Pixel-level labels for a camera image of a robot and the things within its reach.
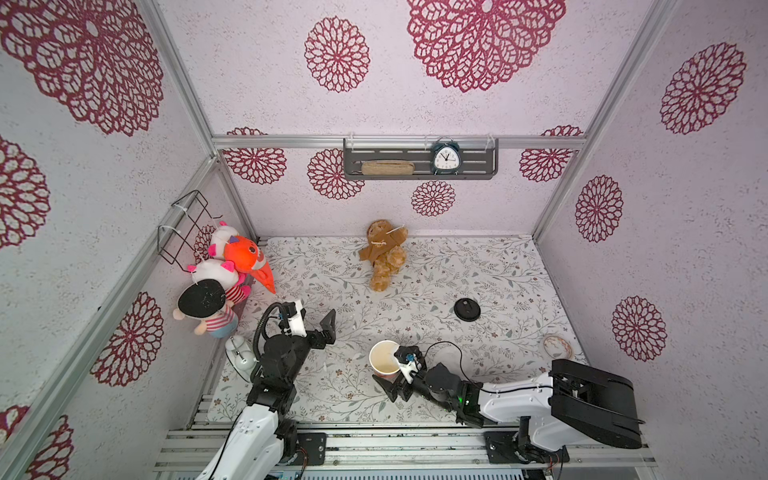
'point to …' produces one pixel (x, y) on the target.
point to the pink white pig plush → (216, 267)
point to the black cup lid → (467, 309)
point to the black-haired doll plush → (207, 300)
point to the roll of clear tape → (557, 347)
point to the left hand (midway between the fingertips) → (321, 312)
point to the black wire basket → (177, 242)
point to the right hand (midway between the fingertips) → (383, 361)
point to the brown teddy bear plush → (385, 249)
